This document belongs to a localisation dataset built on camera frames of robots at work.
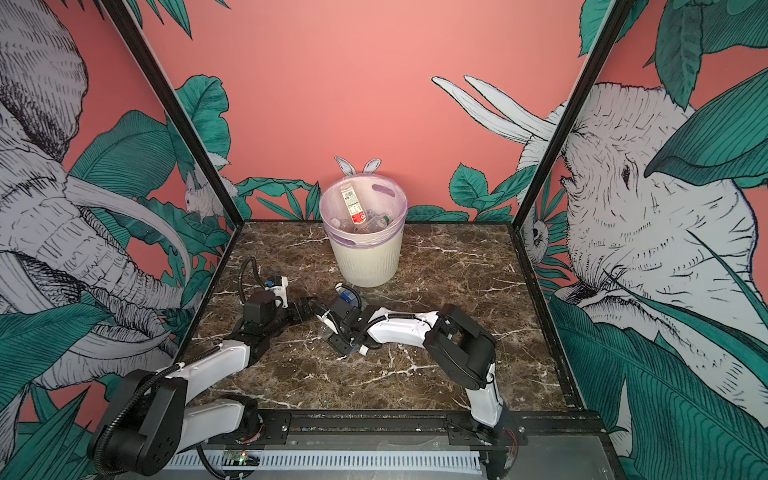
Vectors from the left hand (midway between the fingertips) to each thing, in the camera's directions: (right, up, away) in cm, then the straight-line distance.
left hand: (307, 296), depth 89 cm
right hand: (+9, -11, -2) cm, 15 cm away
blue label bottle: (+12, -1, +4) cm, 13 cm away
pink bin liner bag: (+20, +33, +9) cm, 40 cm away
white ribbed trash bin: (+19, +9, +2) cm, 21 cm away
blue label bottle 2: (+10, -4, -17) cm, 20 cm away
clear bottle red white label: (+14, +26, +3) cm, 30 cm away
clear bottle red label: (+19, +23, +9) cm, 31 cm away
